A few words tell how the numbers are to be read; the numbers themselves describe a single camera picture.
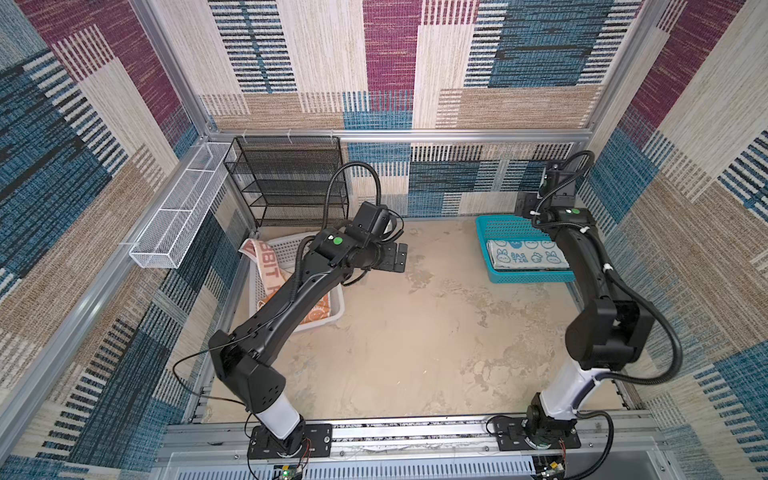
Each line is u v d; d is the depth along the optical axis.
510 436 0.73
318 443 0.73
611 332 0.47
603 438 0.73
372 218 0.55
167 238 0.92
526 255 1.08
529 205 0.80
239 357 0.41
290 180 1.10
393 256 0.67
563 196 0.65
